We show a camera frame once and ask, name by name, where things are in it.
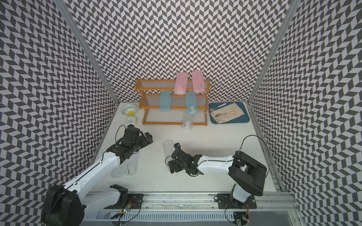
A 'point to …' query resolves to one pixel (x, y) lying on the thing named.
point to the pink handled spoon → (228, 113)
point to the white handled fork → (213, 109)
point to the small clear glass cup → (131, 119)
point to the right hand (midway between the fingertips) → (176, 164)
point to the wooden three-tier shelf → (150, 98)
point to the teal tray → (242, 118)
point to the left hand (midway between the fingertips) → (146, 140)
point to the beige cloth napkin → (224, 118)
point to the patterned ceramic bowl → (129, 109)
